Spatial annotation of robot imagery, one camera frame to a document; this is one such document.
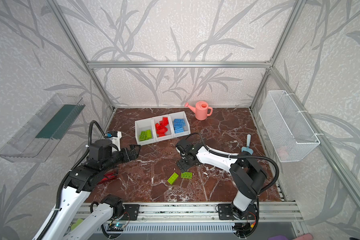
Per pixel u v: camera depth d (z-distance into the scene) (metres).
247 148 0.96
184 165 0.76
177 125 1.04
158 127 1.02
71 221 0.43
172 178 0.84
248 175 0.45
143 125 1.05
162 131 1.02
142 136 0.99
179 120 1.08
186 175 0.86
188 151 0.66
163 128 1.04
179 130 1.02
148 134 1.02
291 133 0.62
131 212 0.74
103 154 0.52
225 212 0.74
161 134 1.02
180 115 1.10
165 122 1.06
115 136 0.62
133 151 0.63
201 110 1.06
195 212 0.75
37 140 0.65
